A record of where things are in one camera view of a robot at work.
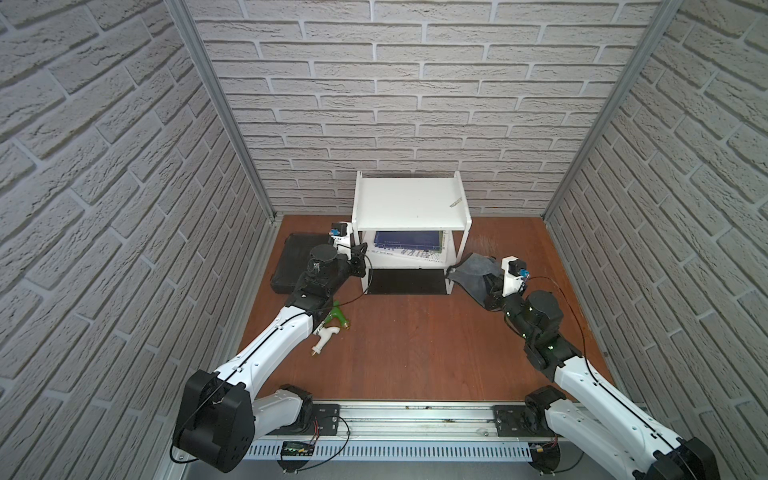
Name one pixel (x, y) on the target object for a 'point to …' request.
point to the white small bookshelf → (410, 204)
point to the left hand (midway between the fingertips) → (353, 237)
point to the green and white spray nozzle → (325, 332)
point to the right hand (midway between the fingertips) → (486, 270)
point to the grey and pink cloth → (469, 274)
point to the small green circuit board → (297, 448)
